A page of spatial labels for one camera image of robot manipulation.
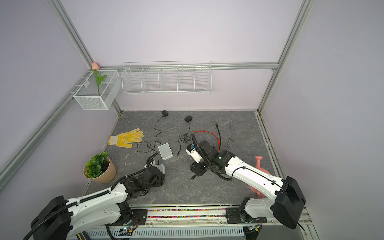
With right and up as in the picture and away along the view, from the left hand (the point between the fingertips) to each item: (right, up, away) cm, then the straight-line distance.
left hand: (159, 178), depth 85 cm
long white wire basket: (+2, +62, +13) cm, 64 cm away
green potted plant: (-28, +8, -10) cm, 31 cm away
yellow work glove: (-23, +23, +20) cm, 38 cm away
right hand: (+21, +9, -7) cm, 24 cm away
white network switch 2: (+1, +14, +11) cm, 17 cm away
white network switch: (0, +5, +3) cm, 6 cm away
